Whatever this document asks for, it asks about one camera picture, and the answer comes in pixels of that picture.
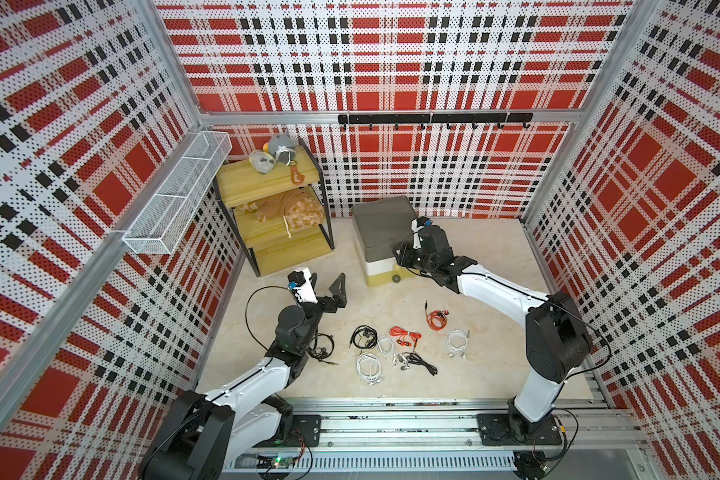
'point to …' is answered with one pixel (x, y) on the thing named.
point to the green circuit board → (274, 462)
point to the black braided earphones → (364, 337)
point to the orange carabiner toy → (297, 178)
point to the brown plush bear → (299, 207)
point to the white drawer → (380, 266)
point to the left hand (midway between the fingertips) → (335, 274)
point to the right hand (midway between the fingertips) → (400, 249)
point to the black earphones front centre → (416, 359)
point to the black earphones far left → (321, 347)
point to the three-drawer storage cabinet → (388, 277)
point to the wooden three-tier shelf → (282, 221)
